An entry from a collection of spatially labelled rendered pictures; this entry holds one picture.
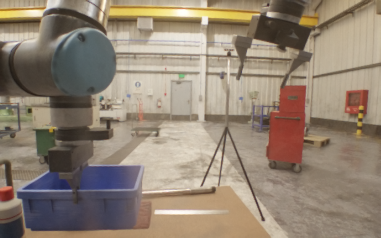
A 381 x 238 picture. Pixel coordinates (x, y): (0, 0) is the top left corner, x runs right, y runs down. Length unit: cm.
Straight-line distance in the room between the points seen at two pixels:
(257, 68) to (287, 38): 1066
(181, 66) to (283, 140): 817
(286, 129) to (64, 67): 281
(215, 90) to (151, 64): 372
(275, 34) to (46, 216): 70
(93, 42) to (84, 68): 4
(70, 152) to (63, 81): 20
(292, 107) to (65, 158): 274
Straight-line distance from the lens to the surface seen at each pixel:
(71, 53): 27
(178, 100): 1009
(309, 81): 1207
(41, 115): 689
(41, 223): 64
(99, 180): 73
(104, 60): 30
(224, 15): 1072
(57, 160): 47
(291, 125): 290
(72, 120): 46
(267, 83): 1122
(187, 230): 82
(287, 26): 49
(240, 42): 45
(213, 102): 1027
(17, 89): 37
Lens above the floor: 96
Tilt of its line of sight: 5 degrees down
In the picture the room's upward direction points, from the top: 1 degrees clockwise
